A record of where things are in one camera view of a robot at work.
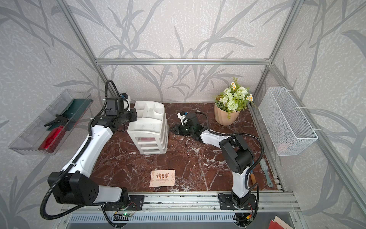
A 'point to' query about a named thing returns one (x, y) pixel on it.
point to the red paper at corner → (274, 225)
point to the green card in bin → (74, 112)
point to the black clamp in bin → (60, 119)
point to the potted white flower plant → (228, 105)
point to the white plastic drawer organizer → (150, 132)
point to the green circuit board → (126, 214)
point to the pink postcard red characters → (162, 178)
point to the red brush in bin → (53, 139)
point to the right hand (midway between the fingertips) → (170, 129)
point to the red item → (143, 139)
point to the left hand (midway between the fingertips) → (136, 112)
